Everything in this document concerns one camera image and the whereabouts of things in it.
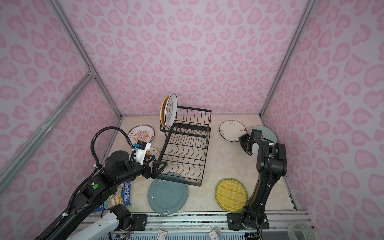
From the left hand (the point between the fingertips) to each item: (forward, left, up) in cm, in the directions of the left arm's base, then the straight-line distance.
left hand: (160, 158), depth 67 cm
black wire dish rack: (+20, -9, -25) cm, 33 cm away
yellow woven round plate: (-9, -34, -26) cm, 44 cm away
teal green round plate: (-10, +1, -26) cm, 28 cm away
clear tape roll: (-27, -66, -24) cm, 75 cm away
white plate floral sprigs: (+36, -42, -27) cm, 61 cm away
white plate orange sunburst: (+36, +23, -27) cm, 50 cm away
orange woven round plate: (+23, +1, +6) cm, 24 cm away
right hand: (+28, -46, -23) cm, 59 cm away
